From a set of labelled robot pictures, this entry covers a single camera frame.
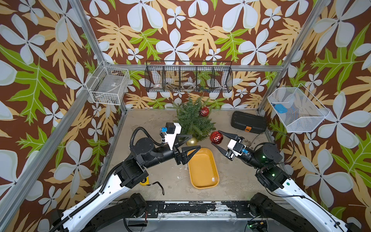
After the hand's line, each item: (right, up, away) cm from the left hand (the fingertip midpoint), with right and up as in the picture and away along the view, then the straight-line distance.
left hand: (195, 140), depth 54 cm
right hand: (+9, +2, +5) cm, 11 cm away
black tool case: (+44, +7, +52) cm, 68 cm away
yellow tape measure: (-27, -28, +28) cm, 48 cm away
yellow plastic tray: (+8, -23, +35) cm, 42 cm away
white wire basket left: (-51, +30, +32) cm, 67 cm away
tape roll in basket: (-1, +33, +45) cm, 56 cm away
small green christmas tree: (0, +7, +23) cm, 24 cm away
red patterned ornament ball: (+6, +13, +18) cm, 23 cm away
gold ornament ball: (0, -3, +18) cm, 18 cm away
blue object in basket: (+54, +16, +32) cm, 65 cm away
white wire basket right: (+62, +14, +28) cm, 69 cm away
